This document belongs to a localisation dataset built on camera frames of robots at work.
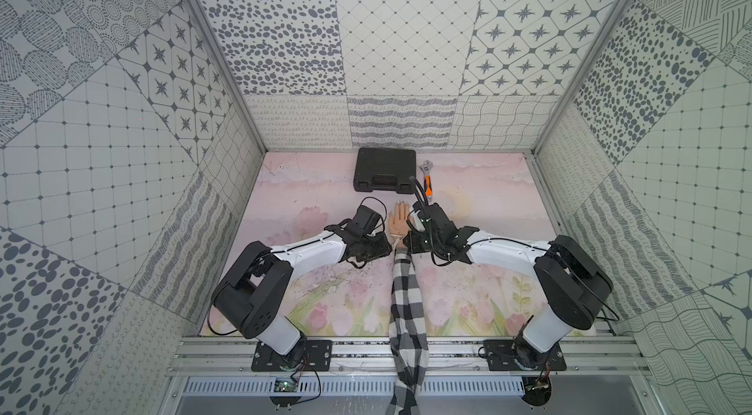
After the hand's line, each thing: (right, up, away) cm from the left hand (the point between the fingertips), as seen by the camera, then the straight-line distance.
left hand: (398, 253), depth 86 cm
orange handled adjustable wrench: (+13, +20, +24) cm, 34 cm away
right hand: (+3, +3, +4) cm, 5 cm away
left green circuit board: (-29, -29, -15) cm, 44 cm away
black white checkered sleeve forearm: (+2, -18, -15) cm, 23 cm away
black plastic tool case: (-4, +26, +28) cm, 39 cm away
